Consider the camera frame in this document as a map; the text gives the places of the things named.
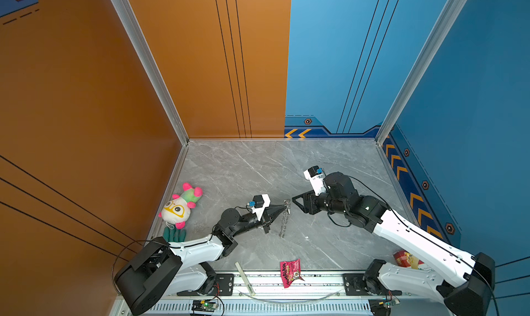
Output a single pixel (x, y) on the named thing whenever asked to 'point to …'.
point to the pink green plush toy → (177, 210)
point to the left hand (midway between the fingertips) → (285, 205)
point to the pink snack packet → (290, 271)
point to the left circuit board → (201, 305)
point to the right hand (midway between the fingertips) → (298, 198)
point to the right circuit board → (380, 307)
